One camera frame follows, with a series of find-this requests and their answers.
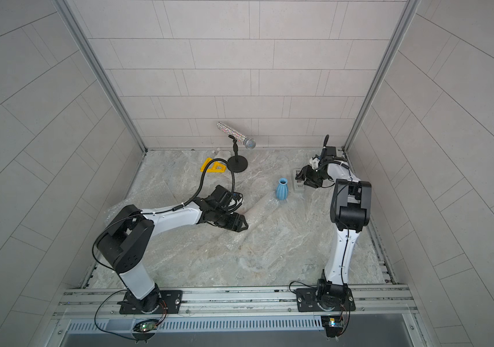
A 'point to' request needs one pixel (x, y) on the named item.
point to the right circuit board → (333, 324)
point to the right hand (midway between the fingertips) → (302, 175)
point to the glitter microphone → (249, 143)
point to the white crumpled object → (223, 155)
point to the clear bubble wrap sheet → (203, 249)
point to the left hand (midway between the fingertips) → (244, 224)
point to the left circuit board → (146, 325)
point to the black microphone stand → (237, 163)
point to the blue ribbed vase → (282, 189)
